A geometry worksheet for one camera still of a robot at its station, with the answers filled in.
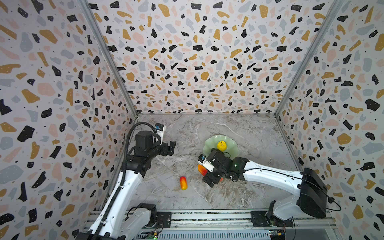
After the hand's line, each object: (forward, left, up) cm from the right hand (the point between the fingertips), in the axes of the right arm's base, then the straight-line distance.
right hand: (205, 170), depth 79 cm
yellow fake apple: (+20, -11, -7) cm, 24 cm away
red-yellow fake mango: (-3, +12, -9) cm, 15 cm away
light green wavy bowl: (+20, -18, -11) cm, 29 cm away
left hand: (+11, +20, +14) cm, 27 cm away
